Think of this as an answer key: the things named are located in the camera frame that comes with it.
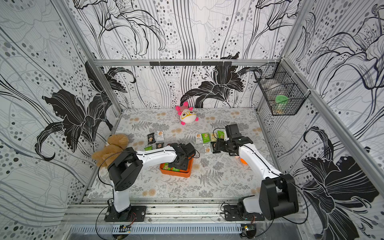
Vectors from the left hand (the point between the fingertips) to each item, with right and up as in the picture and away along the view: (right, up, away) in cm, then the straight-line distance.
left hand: (180, 168), depth 90 cm
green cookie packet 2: (+27, +19, +14) cm, 36 cm away
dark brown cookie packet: (-21, +17, +11) cm, 29 cm away
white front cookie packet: (-15, +18, +11) cm, 26 cm away
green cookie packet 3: (-21, +11, +7) cm, 25 cm away
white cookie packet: (+12, +17, +11) cm, 24 cm away
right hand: (+25, +15, -2) cm, 30 cm away
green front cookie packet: (-7, +2, -4) cm, 9 cm away
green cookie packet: (+17, +18, +11) cm, 27 cm away
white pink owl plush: (+4, +33, +17) cm, 38 cm away
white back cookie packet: (+17, +10, +6) cm, 21 cm away
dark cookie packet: (-15, +13, +8) cm, 21 cm away
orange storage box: (+3, -1, -8) cm, 8 cm away
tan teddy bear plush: (-39, +15, 0) cm, 42 cm away
